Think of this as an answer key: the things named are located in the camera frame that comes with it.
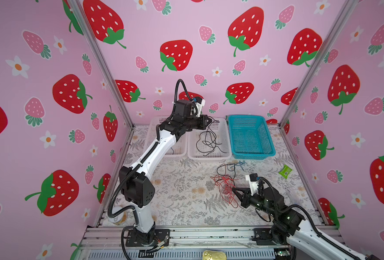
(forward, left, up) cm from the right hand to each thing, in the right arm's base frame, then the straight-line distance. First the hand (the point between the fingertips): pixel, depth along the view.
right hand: (231, 192), depth 74 cm
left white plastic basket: (+31, +32, -11) cm, 46 cm away
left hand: (+28, +11, +20) cm, 36 cm away
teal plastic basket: (+47, -18, -14) cm, 52 cm away
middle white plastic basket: (+48, +4, -7) cm, 49 cm away
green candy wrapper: (+21, -35, -12) cm, 42 cm away
